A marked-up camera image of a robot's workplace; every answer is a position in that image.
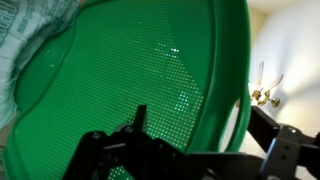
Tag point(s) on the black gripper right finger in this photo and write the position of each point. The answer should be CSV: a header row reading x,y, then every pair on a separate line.
x,y
286,150

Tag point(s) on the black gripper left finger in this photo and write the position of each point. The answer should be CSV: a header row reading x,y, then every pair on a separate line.
x,y
133,156

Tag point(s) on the green plastic bin lid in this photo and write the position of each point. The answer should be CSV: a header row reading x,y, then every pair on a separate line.
x,y
116,73

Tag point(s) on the brass ceiling fan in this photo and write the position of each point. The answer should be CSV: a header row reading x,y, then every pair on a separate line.
x,y
263,96

